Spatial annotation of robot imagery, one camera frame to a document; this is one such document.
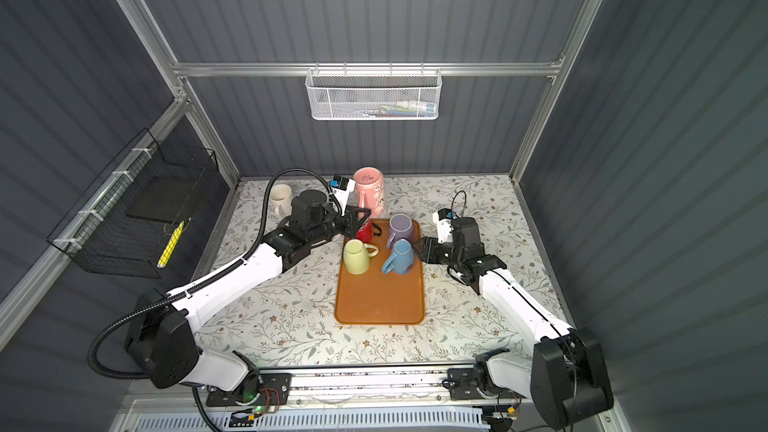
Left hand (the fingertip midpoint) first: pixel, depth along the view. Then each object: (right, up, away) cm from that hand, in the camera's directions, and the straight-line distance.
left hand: (369, 209), depth 78 cm
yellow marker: (-45, -8, -10) cm, 47 cm away
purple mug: (+9, -6, +18) cm, 21 cm away
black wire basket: (-57, -2, -5) cm, 58 cm away
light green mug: (-5, -14, +10) cm, 18 cm away
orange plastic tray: (+2, -27, +11) cm, 29 cm away
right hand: (+15, -11, +6) cm, 19 cm away
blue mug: (+9, -16, +12) cm, 22 cm away
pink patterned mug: (0, +7, -2) cm, 7 cm away
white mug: (-33, +4, +27) cm, 43 cm away
